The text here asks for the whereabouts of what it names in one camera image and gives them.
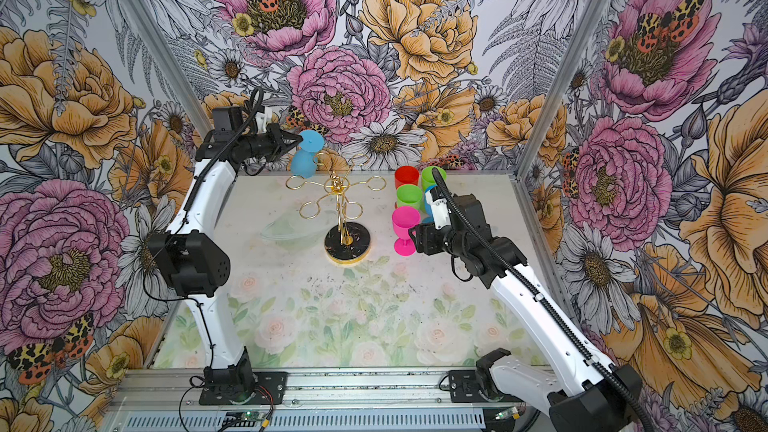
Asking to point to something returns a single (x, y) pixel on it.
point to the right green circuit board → (511, 413)
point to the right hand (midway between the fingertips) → (422, 238)
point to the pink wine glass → (405, 218)
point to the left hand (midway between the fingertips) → (304, 144)
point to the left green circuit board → (246, 415)
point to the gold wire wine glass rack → (345, 242)
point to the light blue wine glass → (304, 163)
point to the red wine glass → (406, 175)
